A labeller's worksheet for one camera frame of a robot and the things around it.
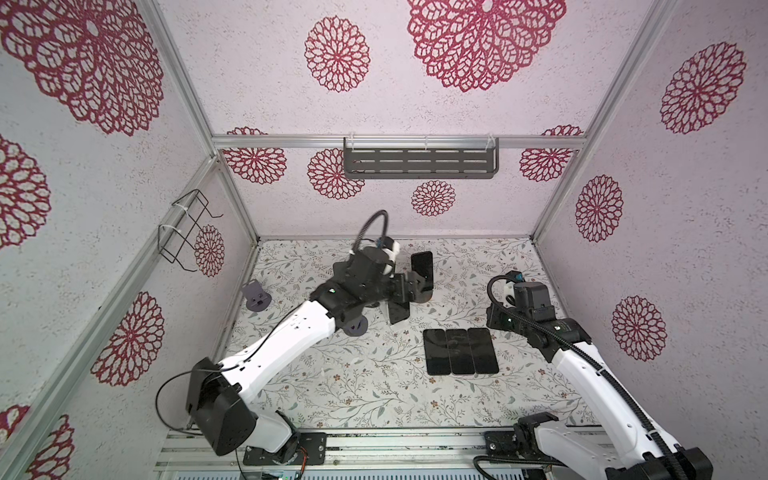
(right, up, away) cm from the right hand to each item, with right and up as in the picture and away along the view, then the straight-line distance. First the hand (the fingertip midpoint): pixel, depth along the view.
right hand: (488, 305), depth 80 cm
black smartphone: (-16, +11, +13) cm, 24 cm away
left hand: (-22, +6, -5) cm, 23 cm away
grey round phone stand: (-69, -1, +17) cm, 72 cm away
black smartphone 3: (-5, -15, +10) cm, 19 cm away
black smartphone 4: (+2, -15, +11) cm, 18 cm away
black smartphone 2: (-23, -5, +22) cm, 32 cm away
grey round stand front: (-36, -8, +10) cm, 38 cm away
